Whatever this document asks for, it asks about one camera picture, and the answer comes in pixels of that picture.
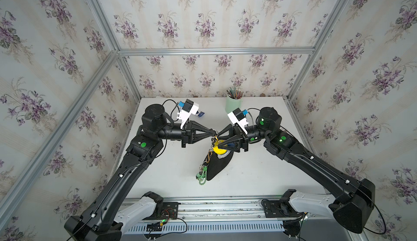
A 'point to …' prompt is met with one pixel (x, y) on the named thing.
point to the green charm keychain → (201, 176)
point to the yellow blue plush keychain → (216, 150)
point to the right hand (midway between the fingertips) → (220, 143)
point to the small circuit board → (154, 227)
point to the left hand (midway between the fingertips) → (213, 138)
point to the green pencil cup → (233, 103)
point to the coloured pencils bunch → (235, 93)
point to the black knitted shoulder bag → (214, 165)
